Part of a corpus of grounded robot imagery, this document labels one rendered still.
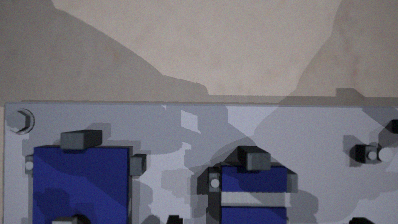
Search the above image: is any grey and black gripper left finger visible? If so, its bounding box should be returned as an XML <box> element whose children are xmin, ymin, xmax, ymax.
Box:
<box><xmin>166</xmin><ymin>215</ymin><xmax>183</xmax><ymax>224</ymax></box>

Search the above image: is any grey fixture plate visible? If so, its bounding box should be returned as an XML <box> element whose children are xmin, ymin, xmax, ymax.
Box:
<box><xmin>3</xmin><ymin>102</ymin><xmax>398</xmax><ymax>224</ymax></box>

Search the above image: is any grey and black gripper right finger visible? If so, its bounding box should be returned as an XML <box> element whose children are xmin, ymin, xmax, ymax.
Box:
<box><xmin>349</xmin><ymin>217</ymin><xmax>374</xmax><ymax>224</ymax></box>

